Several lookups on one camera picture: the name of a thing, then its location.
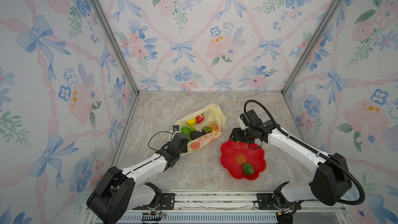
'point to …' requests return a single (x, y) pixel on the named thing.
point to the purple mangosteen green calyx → (206, 129)
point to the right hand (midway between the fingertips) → (235, 136)
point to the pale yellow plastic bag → (201, 127)
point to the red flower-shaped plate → (233, 154)
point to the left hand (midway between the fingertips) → (182, 139)
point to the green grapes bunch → (187, 130)
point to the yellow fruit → (192, 123)
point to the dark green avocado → (247, 168)
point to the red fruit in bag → (200, 118)
